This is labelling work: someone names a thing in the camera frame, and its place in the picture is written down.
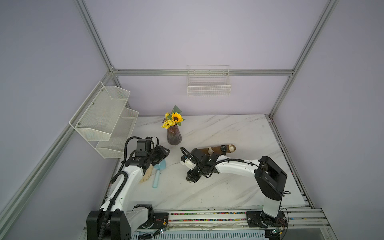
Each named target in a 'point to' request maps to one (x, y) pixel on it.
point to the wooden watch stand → (217, 150)
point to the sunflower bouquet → (174, 118)
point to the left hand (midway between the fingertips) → (167, 153)
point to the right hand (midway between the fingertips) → (190, 178)
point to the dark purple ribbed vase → (174, 137)
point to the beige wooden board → (148, 173)
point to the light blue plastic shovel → (160, 166)
